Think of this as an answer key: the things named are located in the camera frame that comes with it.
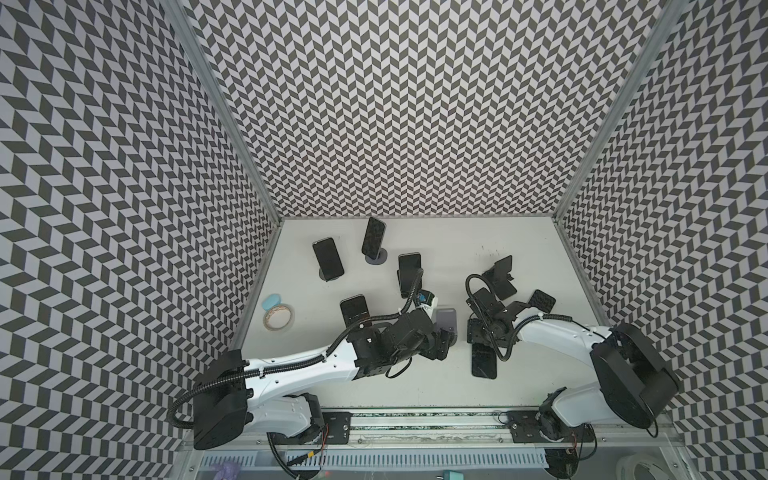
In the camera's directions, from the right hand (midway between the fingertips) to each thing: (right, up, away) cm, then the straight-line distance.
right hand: (481, 344), depth 88 cm
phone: (-2, -2, -8) cm, 8 cm away
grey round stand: (-11, +9, -5) cm, 15 cm away
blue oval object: (-63, +13, +1) cm, 64 cm away
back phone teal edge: (-33, +32, +9) cm, 47 cm away
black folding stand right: (+8, +19, +6) cm, 21 cm away
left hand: (-14, +7, -14) cm, 21 cm away
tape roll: (-60, +8, +1) cm, 61 cm away
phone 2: (-48, +25, +9) cm, 55 cm away
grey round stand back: (-31, +25, +13) cm, 41 cm away
